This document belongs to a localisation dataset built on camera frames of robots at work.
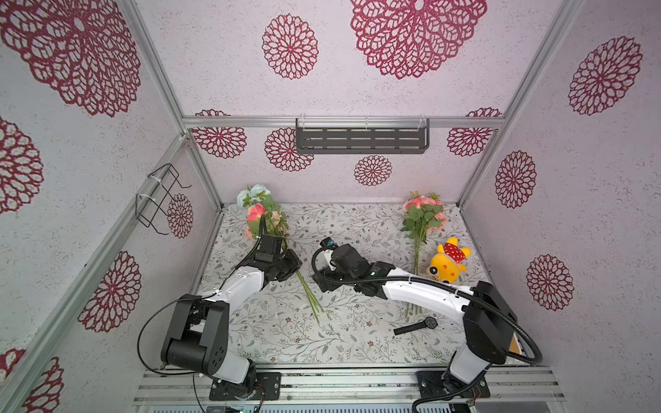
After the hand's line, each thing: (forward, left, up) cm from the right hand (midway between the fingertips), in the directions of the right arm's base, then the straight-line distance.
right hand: (320, 269), depth 82 cm
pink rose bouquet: (+33, -41, -9) cm, 54 cm away
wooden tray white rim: (-19, -58, -11) cm, 62 cm away
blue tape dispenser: (+1, -4, +13) cm, 14 cm away
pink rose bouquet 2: (+25, +24, +4) cm, 34 cm away
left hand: (+6, +7, -6) cm, 11 cm away
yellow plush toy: (+8, -45, -9) cm, 47 cm away
